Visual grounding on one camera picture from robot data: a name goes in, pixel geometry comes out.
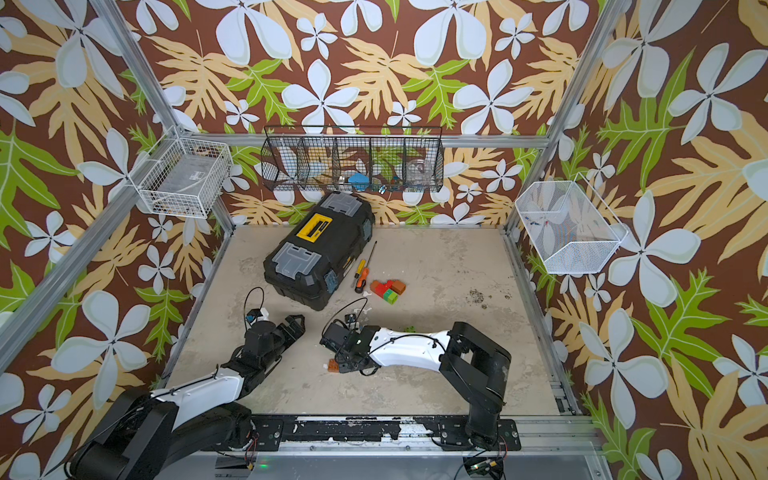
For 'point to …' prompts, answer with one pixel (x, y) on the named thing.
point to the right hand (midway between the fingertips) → (345, 361)
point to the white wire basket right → (572, 229)
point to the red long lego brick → (379, 288)
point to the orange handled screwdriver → (361, 280)
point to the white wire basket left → (182, 176)
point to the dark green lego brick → (391, 297)
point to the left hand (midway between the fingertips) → (299, 321)
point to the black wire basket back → (352, 158)
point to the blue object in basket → (359, 181)
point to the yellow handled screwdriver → (360, 267)
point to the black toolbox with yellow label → (306, 267)
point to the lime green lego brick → (411, 329)
